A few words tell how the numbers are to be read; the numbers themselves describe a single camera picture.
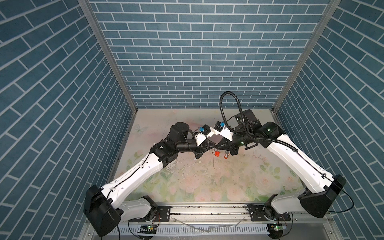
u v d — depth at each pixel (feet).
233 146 1.95
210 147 2.17
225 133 1.96
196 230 2.31
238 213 2.48
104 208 1.22
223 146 2.14
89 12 2.34
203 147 1.93
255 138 1.58
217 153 2.18
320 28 2.53
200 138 1.93
